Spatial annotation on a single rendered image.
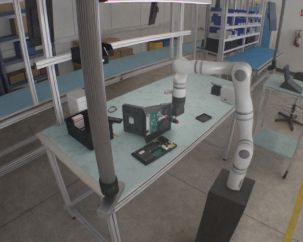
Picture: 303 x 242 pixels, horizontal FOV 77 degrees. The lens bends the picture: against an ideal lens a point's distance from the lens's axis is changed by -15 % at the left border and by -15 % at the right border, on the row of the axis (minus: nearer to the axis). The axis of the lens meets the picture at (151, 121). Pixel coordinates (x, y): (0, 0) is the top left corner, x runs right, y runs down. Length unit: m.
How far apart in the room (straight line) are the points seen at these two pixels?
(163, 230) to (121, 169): 1.06
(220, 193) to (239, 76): 0.69
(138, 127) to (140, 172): 0.36
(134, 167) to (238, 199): 0.63
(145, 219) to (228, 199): 1.08
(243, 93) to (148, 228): 1.55
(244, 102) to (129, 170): 0.69
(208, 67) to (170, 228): 1.55
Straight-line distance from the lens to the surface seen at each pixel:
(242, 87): 1.04
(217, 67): 1.09
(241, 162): 1.24
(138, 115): 1.41
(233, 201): 1.34
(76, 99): 1.59
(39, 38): 2.84
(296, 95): 2.51
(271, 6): 4.77
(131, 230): 2.15
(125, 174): 1.20
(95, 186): 1.17
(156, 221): 2.20
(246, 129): 1.17
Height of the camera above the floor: 1.84
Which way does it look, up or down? 30 degrees down
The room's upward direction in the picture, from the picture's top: straight up
